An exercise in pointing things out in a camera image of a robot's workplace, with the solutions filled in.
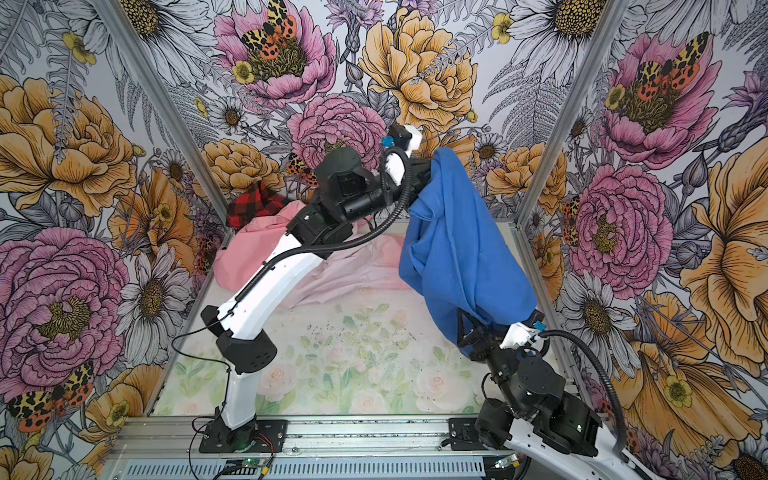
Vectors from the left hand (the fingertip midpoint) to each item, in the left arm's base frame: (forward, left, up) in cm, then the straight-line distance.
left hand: (433, 168), depth 57 cm
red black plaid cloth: (+32, +55, -36) cm, 73 cm away
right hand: (-18, -8, -25) cm, 32 cm away
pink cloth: (+13, +14, -49) cm, 52 cm away
